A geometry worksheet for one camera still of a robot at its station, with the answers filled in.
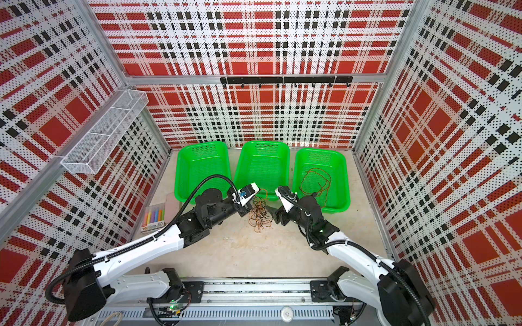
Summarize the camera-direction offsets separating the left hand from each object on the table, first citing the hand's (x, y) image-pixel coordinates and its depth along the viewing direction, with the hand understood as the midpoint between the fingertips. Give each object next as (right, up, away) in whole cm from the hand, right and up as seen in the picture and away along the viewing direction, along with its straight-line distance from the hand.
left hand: (259, 187), depth 72 cm
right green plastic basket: (+38, +11, +37) cm, 54 cm away
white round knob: (+10, -44, -3) cm, 45 cm away
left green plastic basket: (-39, +11, +44) cm, 60 cm away
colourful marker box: (-51, -16, +21) cm, 57 cm away
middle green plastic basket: (0, +10, +47) cm, 48 cm away
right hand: (+6, -6, +8) cm, 11 cm away
